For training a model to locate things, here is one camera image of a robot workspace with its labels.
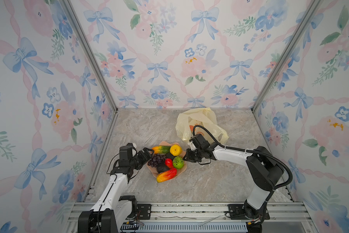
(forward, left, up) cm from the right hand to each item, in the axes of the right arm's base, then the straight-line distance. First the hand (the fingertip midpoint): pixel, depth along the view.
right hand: (183, 158), depth 89 cm
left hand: (0, +19, +5) cm, 20 cm away
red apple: (-4, +8, +3) cm, 10 cm away
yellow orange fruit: (+3, +5, +6) cm, 8 cm away
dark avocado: (-8, +12, +3) cm, 15 cm away
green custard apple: (-5, +3, +5) cm, 8 cm away
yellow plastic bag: (+16, -2, +17) cm, 23 cm away
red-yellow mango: (-12, +9, +5) cm, 16 cm away
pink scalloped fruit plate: (-9, +18, +2) cm, 20 cm away
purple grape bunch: (-4, +15, +6) cm, 17 cm away
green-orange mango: (+4, +14, +3) cm, 15 cm away
